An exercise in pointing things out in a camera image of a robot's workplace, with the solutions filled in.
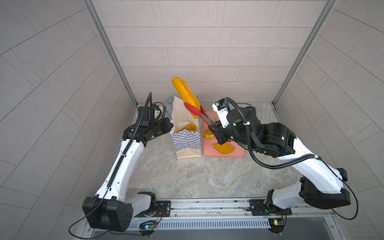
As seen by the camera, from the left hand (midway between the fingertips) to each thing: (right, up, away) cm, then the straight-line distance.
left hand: (177, 122), depth 74 cm
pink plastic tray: (+17, -19, +17) cm, 30 cm away
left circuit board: (-11, -45, -9) cm, 47 cm away
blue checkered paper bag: (+5, -12, +5) cm, 14 cm away
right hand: (+15, -1, -17) cm, 23 cm away
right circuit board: (+47, -47, -6) cm, 67 cm away
